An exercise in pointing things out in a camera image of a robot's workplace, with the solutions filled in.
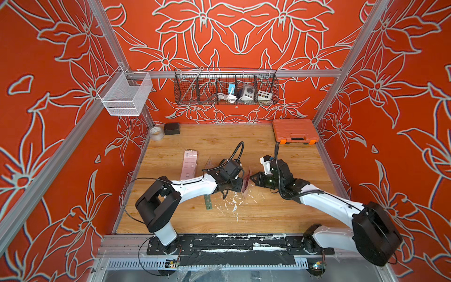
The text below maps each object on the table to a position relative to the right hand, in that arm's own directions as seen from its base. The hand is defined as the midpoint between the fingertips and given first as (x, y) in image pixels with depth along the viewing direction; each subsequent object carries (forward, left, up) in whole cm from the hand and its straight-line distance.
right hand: (246, 178), depth 81 cm
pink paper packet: (0, 0, -5) cm, 6 cm away
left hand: (0, +2, -6) cm, 7 cm away
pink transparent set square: (+15, +20, -11) cm, 27 cm away
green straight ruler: (-7, +19, -11) cm, 23 cm away
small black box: (+40, +47, -7) cm, 62 cm away
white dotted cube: (+41, -11, +18) cm, 46 cm away
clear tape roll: (+37, +57, -9) cm, 69 cm away
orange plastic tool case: (+39, -35, -8) cm, 53 cm away
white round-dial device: (+39, -2, +22) cm, 44 cm away
